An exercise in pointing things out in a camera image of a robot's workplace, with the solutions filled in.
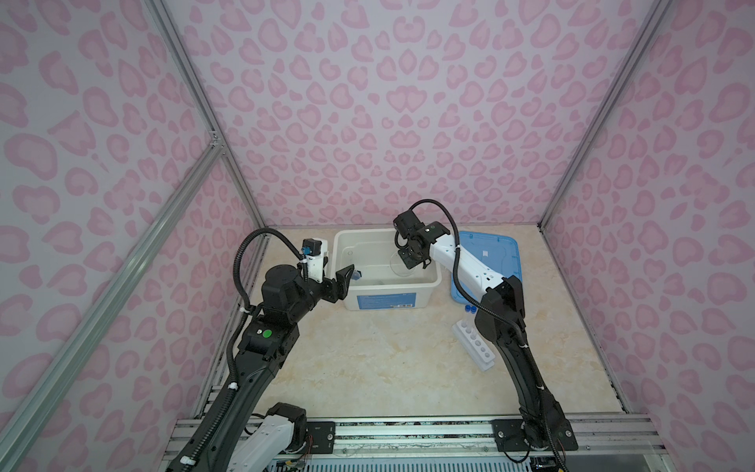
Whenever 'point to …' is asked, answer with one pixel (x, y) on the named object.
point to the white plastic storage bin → (385, 282)
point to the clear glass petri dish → (398, 266)
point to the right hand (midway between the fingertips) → (416, 252)
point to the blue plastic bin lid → (498, 254)
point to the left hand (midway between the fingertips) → (340, 258)
